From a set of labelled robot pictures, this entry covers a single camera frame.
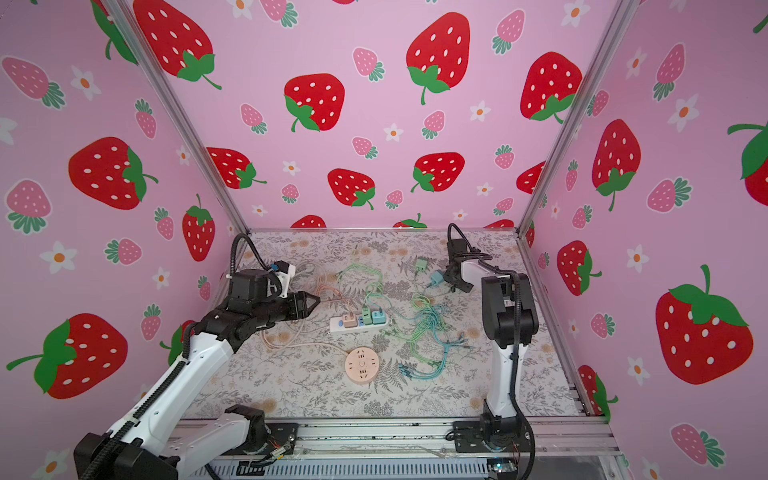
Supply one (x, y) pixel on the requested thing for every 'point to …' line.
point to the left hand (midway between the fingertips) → (313, 298)
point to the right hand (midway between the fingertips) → (456, 278)
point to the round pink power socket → (362, 364)
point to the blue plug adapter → (378, 317)
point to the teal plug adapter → (437, 278)
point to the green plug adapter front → (421, 264)
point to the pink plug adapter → (350, 320)
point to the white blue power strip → (337, 323)
